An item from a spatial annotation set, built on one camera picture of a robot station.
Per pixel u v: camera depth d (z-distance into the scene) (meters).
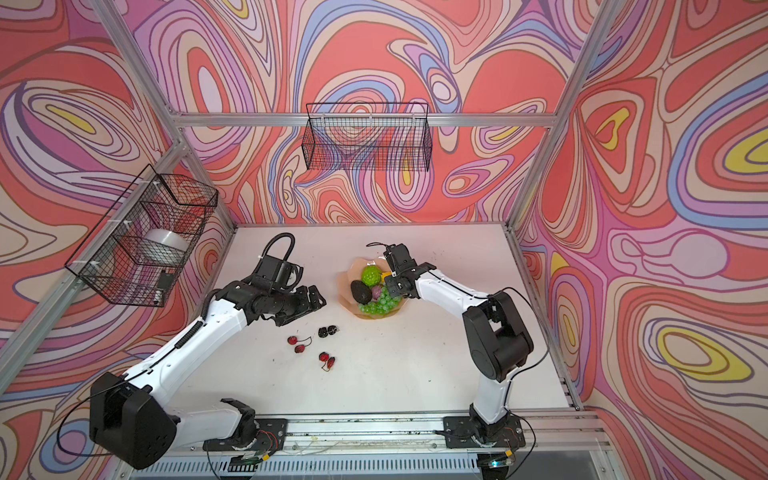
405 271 0.72
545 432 0.75
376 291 0.95
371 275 0.96
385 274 0.97
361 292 0.93
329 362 0.84
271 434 0.72
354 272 1.01
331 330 0.91
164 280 0.72
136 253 0.74
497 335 0.49
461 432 0.74
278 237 0.65
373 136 0.96
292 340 0.88
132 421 0.39
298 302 0.71
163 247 0.70
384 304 0.90
